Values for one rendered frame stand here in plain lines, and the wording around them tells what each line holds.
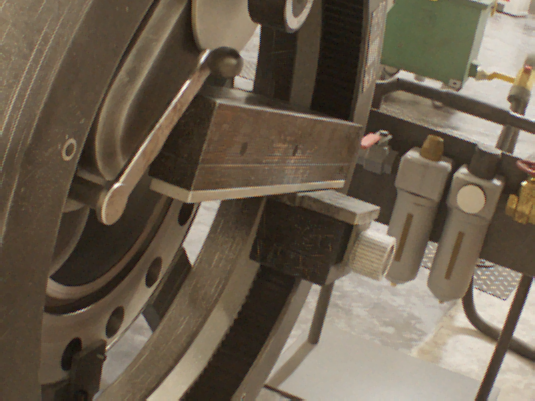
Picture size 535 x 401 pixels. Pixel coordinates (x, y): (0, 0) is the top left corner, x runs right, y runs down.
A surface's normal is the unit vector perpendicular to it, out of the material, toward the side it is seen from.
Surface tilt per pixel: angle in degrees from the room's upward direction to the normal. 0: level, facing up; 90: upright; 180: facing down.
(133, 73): 64
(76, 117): 90
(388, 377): 0
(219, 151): 90
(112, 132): 87
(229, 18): 90
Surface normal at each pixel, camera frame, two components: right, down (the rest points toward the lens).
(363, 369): 0.21, -0.92
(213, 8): 0.90, 0.32
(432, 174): -0.38, 0.25
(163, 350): 0.02, -0.72
